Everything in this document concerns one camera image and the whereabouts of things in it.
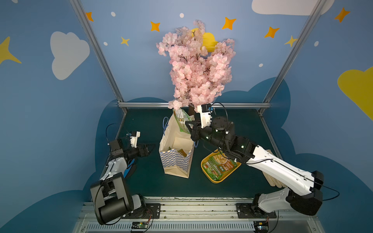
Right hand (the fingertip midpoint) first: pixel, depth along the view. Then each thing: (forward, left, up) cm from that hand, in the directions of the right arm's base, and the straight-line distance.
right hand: (188, 121), depth 62 cm
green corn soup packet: (-4, -18, -36) cm, 41 cm away
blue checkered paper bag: (+8, +9, -40) cm, 42 cm away
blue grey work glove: (-19, +25, -13) cm, 34 cm away
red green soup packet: (+5, +5, -38) cm, 39 cm away
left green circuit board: (-36, +23, -41) cm, 59 cm away
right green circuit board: (-32, -39, -42) cm, 66 cm away
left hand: (+3, +23, -27) cm, 36 cm away
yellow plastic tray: (-10, -22, -34) cm, 42 cm away
